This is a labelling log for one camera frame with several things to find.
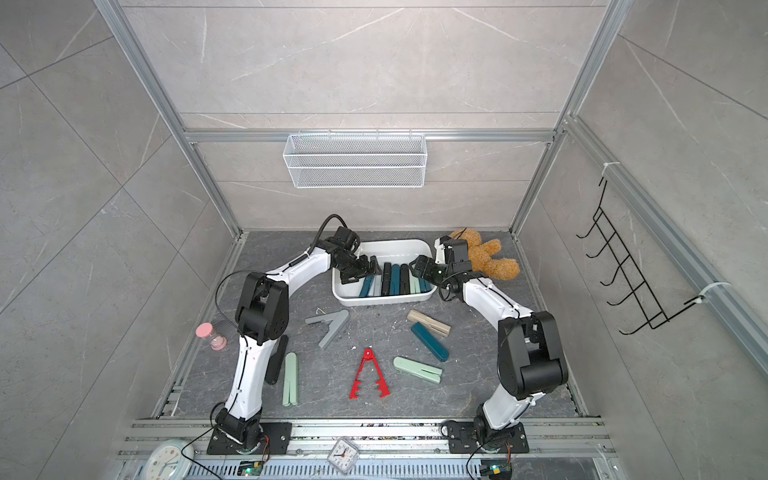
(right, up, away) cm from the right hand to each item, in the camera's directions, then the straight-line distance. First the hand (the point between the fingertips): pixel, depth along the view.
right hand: (421, 267), depth 92 cm
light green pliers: (-2, -7, +9) cm, 11 cm away
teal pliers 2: (-8, -5, +9) cm, 13 cm away
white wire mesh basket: (-22, +36, +9) cm, 43 cm away
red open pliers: (-16, -26, -6) cm, 31 cm away
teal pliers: (-18, -6, +9) cm, 21 cm away
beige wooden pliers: (+2, -17, -1) cm, 17 cm away
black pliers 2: (-5, -7, +8) cm, 12 cm away
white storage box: (-7, +5, +19) cm, 21 cm away
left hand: (-14, -1, +8) cm, 17 cm away
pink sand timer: (-62, -22, -4) cm, 66 cm away
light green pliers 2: (+2, -29, -10) cm, 31 cm away
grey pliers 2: (-27, -17, +1) cm, 32 cm away
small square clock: (-21, -44, -22) cm, 54 cm away
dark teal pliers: (+2, -6, +9) cm, 11 cm away
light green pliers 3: (-37, -32, -12) cm, 51 cm away
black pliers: (-11, -4, +9) cm, 15 cm away
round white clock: (-63, -44, -23) cm, 80 cm away
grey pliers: (-15, -8, +7) cm, 18 cm away
